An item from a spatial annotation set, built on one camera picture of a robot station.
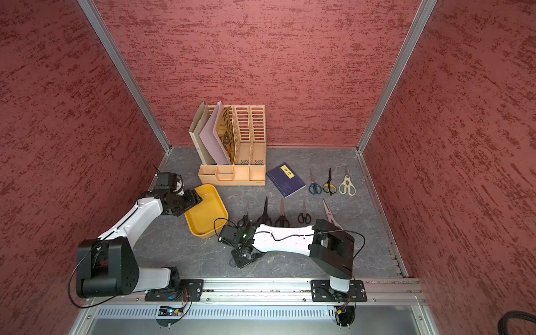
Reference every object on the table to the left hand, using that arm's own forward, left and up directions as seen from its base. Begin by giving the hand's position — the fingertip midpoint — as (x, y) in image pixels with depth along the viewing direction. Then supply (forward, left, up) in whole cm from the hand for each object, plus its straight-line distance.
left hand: (196, 206), depth 88 cm
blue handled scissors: (+15, -54, -8) cm, 57 cm away
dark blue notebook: (+21, -40, -8) cm, 46 cm away
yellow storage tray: (-3, -1, -7) cm, 7 cm away
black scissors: (-3, -38, -8) cm, 39 cm away
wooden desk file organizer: (+46, -15, +4) cm, 49 cm away
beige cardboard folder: (+28, 0, +22) cm, 35 cm away
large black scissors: (-2, -30, -8) cm, 31 cm away
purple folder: (+25, -4, +15) cm, 29 cm away
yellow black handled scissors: (+15, -62, -7) cm, 64 cm away
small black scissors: (0, -48, -8) cm, 49 cm away
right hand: (-22, -24, -5) cm, 33 cm away
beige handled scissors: (+16, -71, -7) cm, 74 cm away
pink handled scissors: (0, -60, -8) cm, 60 cm away
